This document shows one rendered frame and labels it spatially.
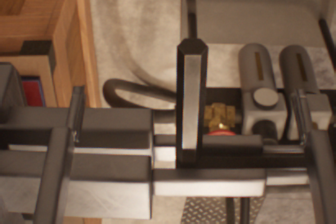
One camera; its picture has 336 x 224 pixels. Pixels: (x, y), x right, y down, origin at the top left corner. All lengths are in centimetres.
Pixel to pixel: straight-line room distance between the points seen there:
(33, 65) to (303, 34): 80
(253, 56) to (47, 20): 44
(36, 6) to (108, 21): 42
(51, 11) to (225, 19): 55
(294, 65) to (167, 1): 42
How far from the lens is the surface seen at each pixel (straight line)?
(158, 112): 102
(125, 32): 145
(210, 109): 103
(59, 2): 106
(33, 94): 98
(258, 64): 111
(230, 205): 189
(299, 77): 110
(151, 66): 152
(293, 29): 146
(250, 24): 143
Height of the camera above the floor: 116
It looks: 46 degrees down
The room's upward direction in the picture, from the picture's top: 178 degrees counter-clockwise
